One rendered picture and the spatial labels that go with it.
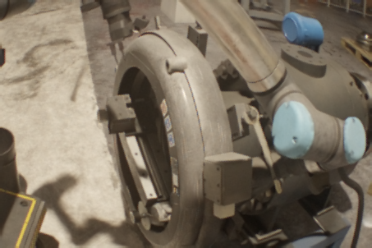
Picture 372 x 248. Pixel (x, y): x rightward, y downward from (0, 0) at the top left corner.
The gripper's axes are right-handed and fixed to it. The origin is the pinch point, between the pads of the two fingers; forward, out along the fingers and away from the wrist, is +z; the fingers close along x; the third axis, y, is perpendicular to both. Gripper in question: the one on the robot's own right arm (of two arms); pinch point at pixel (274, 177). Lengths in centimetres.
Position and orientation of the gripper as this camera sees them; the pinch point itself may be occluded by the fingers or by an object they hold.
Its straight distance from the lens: 105.2
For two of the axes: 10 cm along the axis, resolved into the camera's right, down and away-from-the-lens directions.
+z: -3.4, 2.2, 9.1
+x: -8.5, 3.6, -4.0
